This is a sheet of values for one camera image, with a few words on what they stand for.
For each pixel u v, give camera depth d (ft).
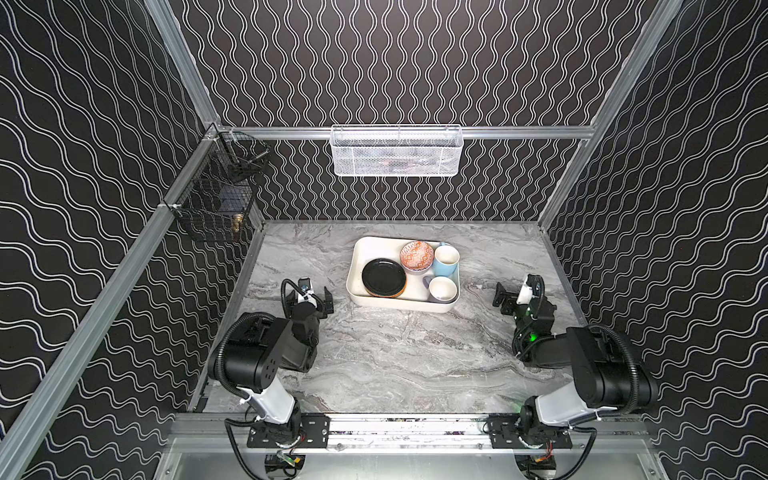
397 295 3.19
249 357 1.52
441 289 3.16
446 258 3.32
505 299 2.78
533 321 2.31
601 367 1.52
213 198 3.11
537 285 2.62
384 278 3.30
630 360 1.39
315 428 2.49
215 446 2.40
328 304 2.87
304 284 2.61
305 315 2.40
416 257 3.40
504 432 2.41
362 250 3.49
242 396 1.64
